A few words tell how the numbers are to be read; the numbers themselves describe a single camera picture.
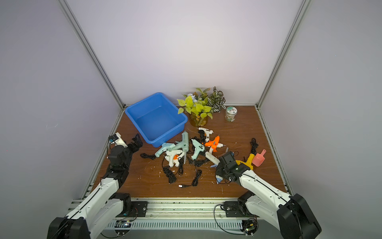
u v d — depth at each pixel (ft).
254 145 3.11
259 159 2.95
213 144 3.02
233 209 2.38
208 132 3.32
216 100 3.04
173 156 2.91
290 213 1.29
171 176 2.73
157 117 3.82
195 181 2.68
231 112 3.46
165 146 3.05
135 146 2.46
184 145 3.02
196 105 2.89
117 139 2.30
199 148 3.01
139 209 2.39
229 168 2.11
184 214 2.38
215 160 2.86
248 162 2.88
